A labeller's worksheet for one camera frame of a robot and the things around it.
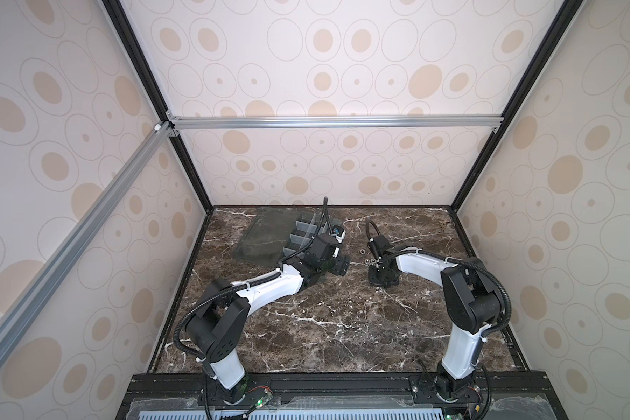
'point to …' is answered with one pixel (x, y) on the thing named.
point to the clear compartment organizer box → (275, 236)
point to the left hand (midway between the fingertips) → (349, 253)
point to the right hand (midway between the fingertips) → (384, 282)
